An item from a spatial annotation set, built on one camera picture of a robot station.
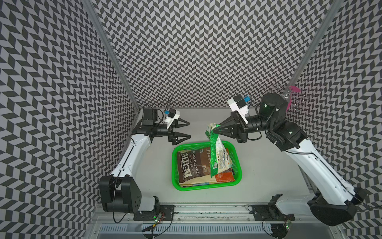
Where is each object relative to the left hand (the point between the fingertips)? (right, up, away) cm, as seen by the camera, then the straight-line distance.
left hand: (188, 130), depth 70 cm
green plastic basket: (-6, -11, +15) cm, 20 cm away
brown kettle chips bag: (+3, -19, +5) cm, 20 cm away
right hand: (+11, 0, -21) cm, 23 cm away
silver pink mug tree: (+72, +20, +31) cm, 81 cm away
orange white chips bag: (+19, -24, +5) cm, 31 cm away
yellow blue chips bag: (+5, -28, +5) cm, 29 cm away
